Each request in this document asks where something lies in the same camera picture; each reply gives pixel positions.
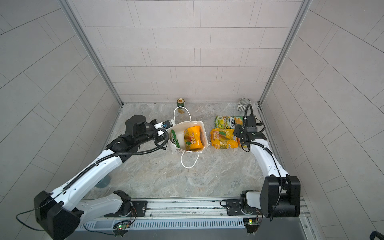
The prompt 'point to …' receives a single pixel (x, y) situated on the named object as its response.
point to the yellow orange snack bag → (192, 138)
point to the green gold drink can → (180, 102)
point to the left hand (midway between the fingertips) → (174, 122)
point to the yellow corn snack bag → (223, 138)
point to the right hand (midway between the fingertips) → (237, 129)
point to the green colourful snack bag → (224, 122)
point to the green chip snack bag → (238, 120)
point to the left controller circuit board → (121, 227)
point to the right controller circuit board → (252, 224)
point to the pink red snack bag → (239, 144)
